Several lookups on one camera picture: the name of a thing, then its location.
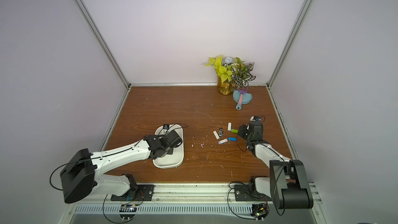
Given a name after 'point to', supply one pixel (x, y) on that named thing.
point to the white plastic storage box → (175, 159)
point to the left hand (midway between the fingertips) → (170, 146)
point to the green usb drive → (234, 130)
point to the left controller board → (127, 211)
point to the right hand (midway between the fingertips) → (242, 124)
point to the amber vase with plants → (231, 74)
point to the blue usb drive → (231, 138)
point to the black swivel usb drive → (221, 132)
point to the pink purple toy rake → (242, 92)
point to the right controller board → (259, 211)
